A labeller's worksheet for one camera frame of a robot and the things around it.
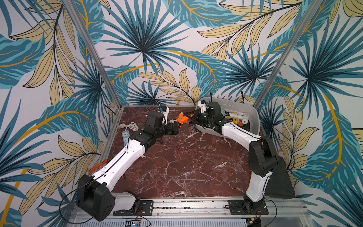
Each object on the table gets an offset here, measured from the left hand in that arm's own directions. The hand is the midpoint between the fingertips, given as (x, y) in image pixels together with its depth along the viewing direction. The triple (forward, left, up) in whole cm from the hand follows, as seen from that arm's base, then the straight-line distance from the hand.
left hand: (173, 125), depth 78 cm
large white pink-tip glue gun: (+23, -51, -17) cm, 58 cm away
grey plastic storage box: (+17, -58, -21) cm, 64 cm away
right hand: (+10, -7, -2) cm, 13 cm away
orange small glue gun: (+8, -5, -4) cm, 10 cm away
